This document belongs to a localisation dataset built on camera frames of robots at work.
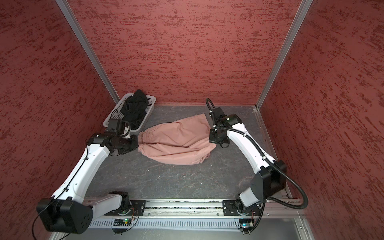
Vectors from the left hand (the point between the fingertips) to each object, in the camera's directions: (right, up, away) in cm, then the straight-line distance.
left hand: (138, 148), depth 78 cm
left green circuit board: (-3, -34, -8) cm, 35 cm away
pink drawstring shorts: (+22, 0, +19) cm, 29 cm away
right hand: (+41, +3, +1) cm, 41 cm away
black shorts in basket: (-13, +23, +26) cm, 37 cm away
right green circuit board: (+56, -35, -8) cm, 66 cm away
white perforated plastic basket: (-28, +20, +28) cm, 44 cm away
